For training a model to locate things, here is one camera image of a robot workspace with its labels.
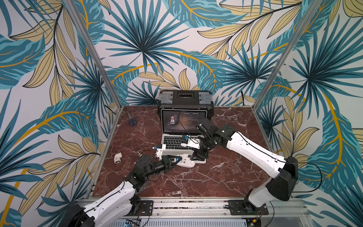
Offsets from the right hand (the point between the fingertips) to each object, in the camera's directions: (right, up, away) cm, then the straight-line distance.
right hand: (192, 151), depth 75 cm
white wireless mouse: (-4, -4, -4) cm, 7 cm away
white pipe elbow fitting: (-46, -7, +13) cm, 48 cm away
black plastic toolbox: (-2, +31, +27) cm, 42 cm away
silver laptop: (-10, +14, +22) cm, 28 cm away
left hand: (-6, -4, -3) cm, 8 cm away
